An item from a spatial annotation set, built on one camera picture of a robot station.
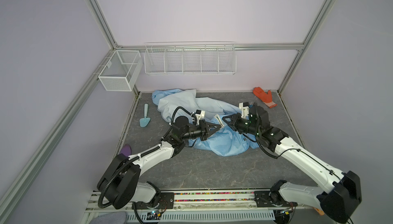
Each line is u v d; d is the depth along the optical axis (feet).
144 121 3.38
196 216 5.18
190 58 3.41
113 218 2.23
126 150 3.04
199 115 2.42
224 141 3.03
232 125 2.14
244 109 2.31
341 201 1.25
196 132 2.20
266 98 3.81
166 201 2.42
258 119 1.80
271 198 2.22
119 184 1.37
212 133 2.35
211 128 2.43
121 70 3.26
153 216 2.37
